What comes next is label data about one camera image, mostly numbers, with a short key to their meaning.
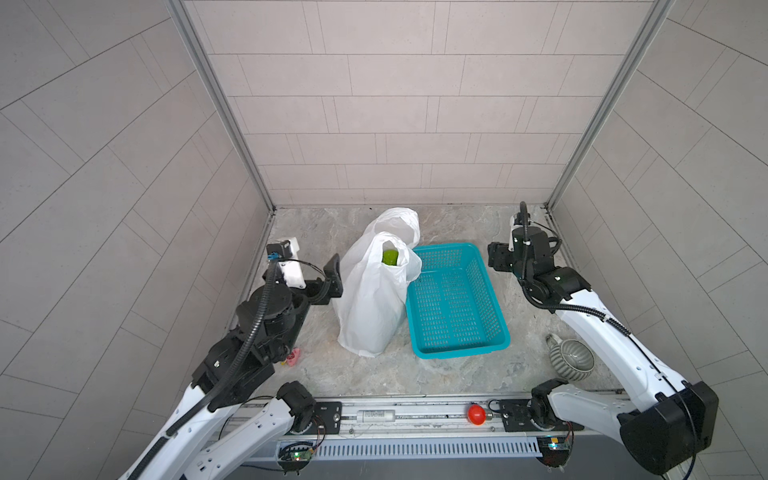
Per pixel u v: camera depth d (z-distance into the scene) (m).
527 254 0.56
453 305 0.91
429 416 0.72
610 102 0.87
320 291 0.46
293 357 0.78
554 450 0.68
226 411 0.40
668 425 0.37
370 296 0.68
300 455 0.64
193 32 0.74
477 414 0.69
